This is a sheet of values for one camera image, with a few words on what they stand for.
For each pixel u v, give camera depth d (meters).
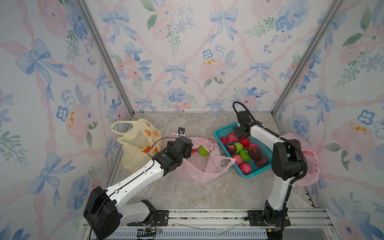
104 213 0.39
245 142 0.97
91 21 0.73
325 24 0.74
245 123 0.76
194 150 0.93
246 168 0.85
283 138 0.55
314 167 0.75
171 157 0.57
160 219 0.73
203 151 0.92
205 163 0.92
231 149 0.91
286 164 0.52
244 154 0.90
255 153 0.85
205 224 0.73
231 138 0.98
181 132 0.68
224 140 0.99
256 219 0.73
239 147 0.95
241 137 0.97
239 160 0.88
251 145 0.93
